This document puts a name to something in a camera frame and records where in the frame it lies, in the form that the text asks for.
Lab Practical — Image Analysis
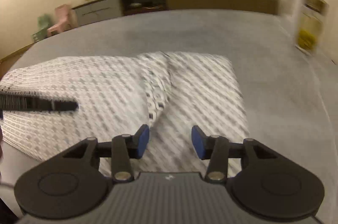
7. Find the white grey patterned garment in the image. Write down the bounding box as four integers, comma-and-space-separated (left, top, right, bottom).
1, 52, 249, 172

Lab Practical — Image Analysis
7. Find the green plastic chair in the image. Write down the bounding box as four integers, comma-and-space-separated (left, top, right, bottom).
32, 14, 53, 43

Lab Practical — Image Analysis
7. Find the pink plastic chair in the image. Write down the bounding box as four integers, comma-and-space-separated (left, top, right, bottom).
47, 4, 76, 37

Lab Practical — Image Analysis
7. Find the yellow white box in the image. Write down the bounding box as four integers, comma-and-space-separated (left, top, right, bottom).
296, 0, 328, 55

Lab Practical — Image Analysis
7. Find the long wooden sideboard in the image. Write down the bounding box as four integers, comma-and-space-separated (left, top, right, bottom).
72, 0, 278, 26

